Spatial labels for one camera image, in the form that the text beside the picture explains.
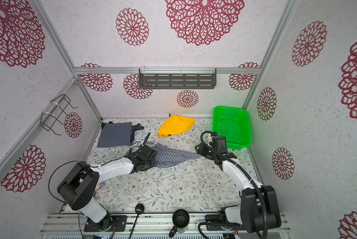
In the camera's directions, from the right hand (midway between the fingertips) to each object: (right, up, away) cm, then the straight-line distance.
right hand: (198, 146), depth 87 cm
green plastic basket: (+32, +16, +31) cm, 47 cm away
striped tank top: (-21, -7, +16) cm, 27 cm away
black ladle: (-32, -32, -9) cm, 46 cm away
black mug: (-10, -35, -13) cm, 39 cm away
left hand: (-26, -10, +6) cm, 29 cm away
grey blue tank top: (-55, +7, +20) cm, 59 cm away
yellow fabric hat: (-13, +15, +28) cm, 34 cm away
